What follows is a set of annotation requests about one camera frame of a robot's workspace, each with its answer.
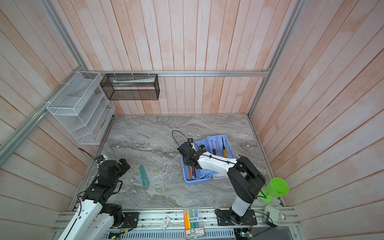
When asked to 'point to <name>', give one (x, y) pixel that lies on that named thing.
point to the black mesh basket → (131, 86)
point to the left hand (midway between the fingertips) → (120, 166)
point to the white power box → (275, 214)
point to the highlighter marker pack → (193, 222)
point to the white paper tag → (165, 222)
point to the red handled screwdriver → (193, 171)
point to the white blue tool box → (217, 145)
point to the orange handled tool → (190, 171)
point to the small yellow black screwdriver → (224, 150)
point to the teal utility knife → (145, 179)
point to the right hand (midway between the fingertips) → (190, 156)
